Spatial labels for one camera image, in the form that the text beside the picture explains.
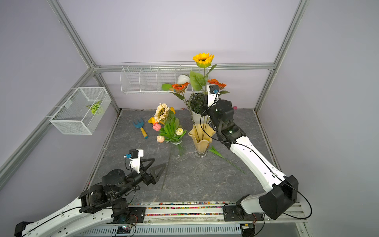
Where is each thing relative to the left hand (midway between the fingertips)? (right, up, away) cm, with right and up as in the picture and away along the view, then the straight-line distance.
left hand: (160, 164), depth 65 cm
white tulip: (+8, +14, +4) cm, 17 cm away
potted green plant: (+17, +32, +31) cm, 48 cm away
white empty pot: (+7, +46, +28) cm, 55 cm away
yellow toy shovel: (-7, +20, +10) cm, 23 cm away
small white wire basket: (-48, +25, +18) cm, 57 cm away
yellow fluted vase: (+19, +11, +21) cm, 31 cm away
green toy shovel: (-5, +43, +36) cm, 57 cm away
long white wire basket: (-16, +49, +34) cm, 62 cm away
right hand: (+20, +32, +4) cm, 38 cm away
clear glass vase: (+3, +1, +34) cm, 34 cm away
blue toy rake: (-27, +17, +46) cm, 56 cm away
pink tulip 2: (-1, +11, +5) cm, 12 cm away
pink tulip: (-4, +16, +7) cm, 18 cm away
